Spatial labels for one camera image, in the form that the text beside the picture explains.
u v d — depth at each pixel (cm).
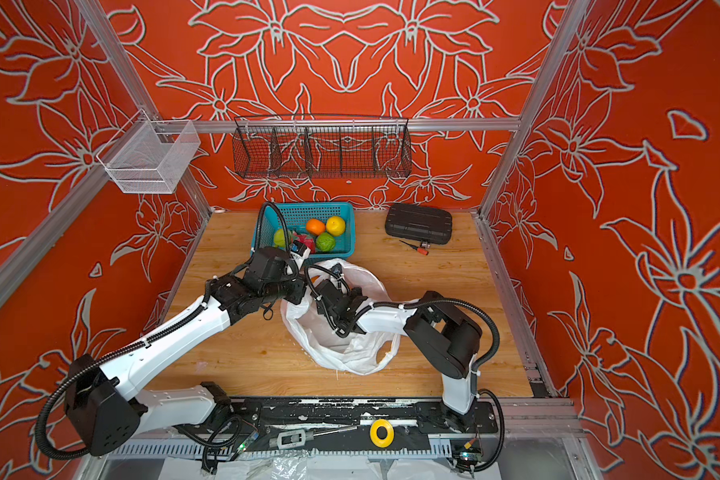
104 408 38
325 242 103
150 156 92
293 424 73
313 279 68
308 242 108
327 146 98
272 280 59
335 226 107
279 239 106
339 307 68
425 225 107
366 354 77
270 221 110
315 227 109
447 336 47
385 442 69
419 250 107
